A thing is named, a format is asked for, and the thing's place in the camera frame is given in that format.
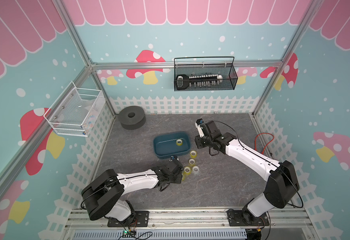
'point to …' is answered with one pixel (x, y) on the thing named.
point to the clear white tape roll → (195, 170)
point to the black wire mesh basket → (226, 70)
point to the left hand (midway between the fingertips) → (178, 178)
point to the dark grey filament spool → (131, 117)
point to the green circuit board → (126, 233)
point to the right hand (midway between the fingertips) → (197, 138)
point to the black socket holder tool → (184, 81)
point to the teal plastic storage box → (165, 145)
